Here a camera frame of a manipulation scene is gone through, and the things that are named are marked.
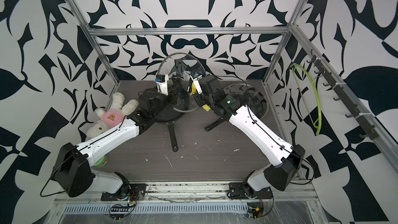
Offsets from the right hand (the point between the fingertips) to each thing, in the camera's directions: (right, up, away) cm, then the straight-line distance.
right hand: (200, 86), depth 72 cm
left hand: (-12, +2, +3) cm, 12 cm away
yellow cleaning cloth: (-3, -3, -1) cm, 4 cm away
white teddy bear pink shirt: (-50, -16, +19) cm, 56 cm away
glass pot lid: (-12, +13, +21) cm, 28 cm away
